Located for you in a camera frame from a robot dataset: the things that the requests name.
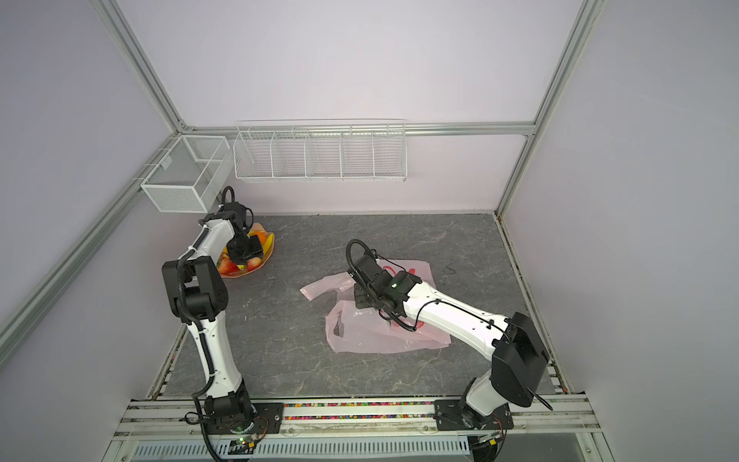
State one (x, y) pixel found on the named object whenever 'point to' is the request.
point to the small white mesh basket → (191, 176)
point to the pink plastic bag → (351, 329)
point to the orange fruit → (261, 235)
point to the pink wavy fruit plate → (242, 268)
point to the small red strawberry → (253, 263)
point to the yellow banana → (268, 242)
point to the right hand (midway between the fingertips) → (363, 290)
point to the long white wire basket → (321, 149)
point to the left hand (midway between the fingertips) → (256, 256)
